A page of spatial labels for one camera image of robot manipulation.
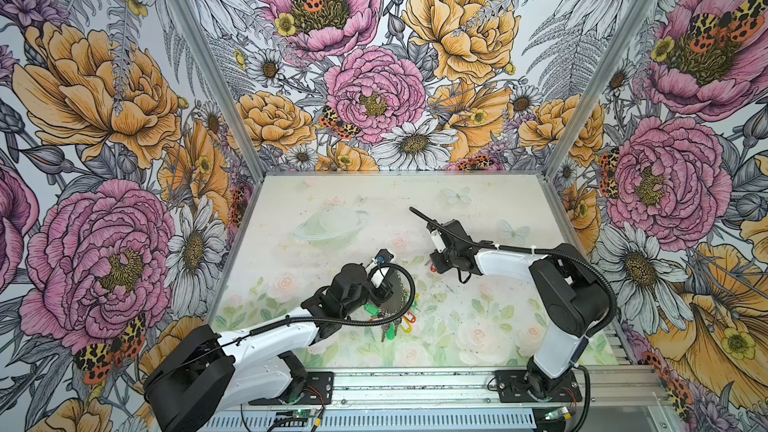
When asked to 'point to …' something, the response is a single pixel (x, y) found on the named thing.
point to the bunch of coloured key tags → (390, 321)
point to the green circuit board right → (557, 414)
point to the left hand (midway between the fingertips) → (389, 275)
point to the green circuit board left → (304, 413)
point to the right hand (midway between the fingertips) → (440, 262)
